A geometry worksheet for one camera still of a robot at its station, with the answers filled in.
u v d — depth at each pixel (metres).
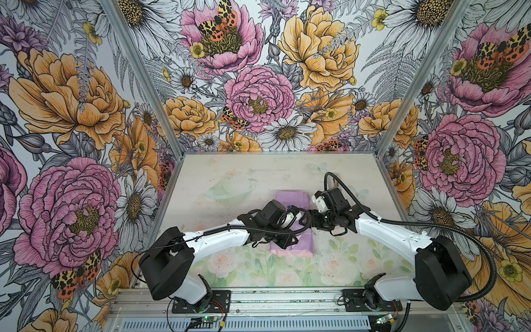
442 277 0.42
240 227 0.55
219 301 0.74
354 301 0.74
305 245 0.80
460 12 0.72
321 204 0.79
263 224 0.64
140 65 0.85
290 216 0.73
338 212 0.67
